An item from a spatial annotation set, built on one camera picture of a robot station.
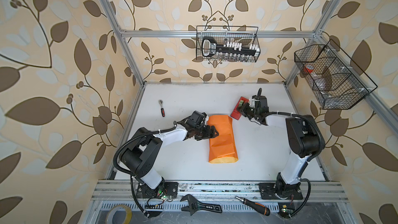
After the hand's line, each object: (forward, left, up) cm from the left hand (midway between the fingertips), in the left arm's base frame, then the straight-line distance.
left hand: (215, 134), depth 87 cm
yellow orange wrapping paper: (-8, -4, +2) cm, 9 cm away
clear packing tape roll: (-38, +45, -3) cm, 59 cm away
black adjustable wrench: (-33, +10, -6) cm, 35 cm away
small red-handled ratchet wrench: (+26, +38, -5) cm, 47 cm away
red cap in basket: (+32, -53, +23) cm, 66 cm away
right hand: (+18, -14, 0) cm, 23 cm away
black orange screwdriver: (-33, -18, -3) cm, 38 cm away
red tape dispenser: (+15, -13, -1) cm, 20 cm away
